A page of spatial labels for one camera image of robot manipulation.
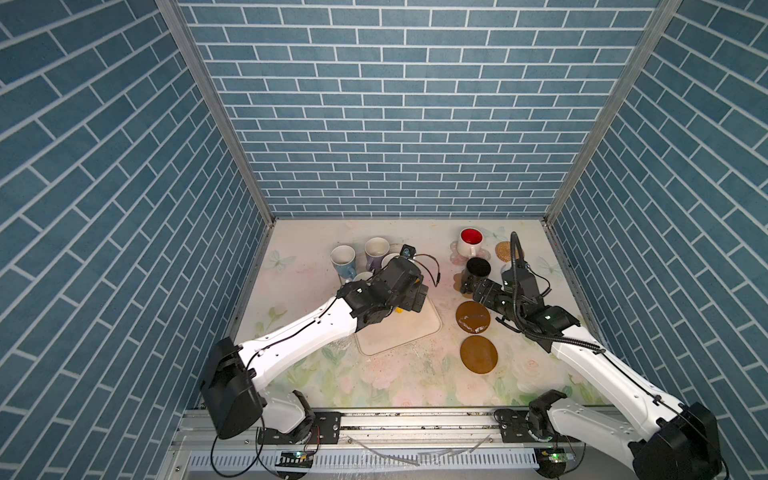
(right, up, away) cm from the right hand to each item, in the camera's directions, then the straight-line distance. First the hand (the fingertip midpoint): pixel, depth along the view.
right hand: (485, 289), depth 82 cm
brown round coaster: (-1, -10, +11) cm, 15 cm away
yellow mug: (-24, -3, -14) cm, 28 cm away
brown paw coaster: (-4, 0, +20) cm, 20 cm away
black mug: (+1, +5, +12) cm, 12 cm away
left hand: (-19, +2, -5) cm, 20 cm away
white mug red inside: (+2, +14, +25) cm, 29 cm away
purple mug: (-33, +11, +23) cm, 41 cm away
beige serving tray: (-25, -13, +8) cm, 30 cm away
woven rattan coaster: (+16, +10, +31) cm, 37 cm away
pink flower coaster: (-3, +8, +27) cm, 28 cm away
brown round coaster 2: (-1, -19, +3) cm, 20 cm away
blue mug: (-43, +8, +17) cm, 47 cm away
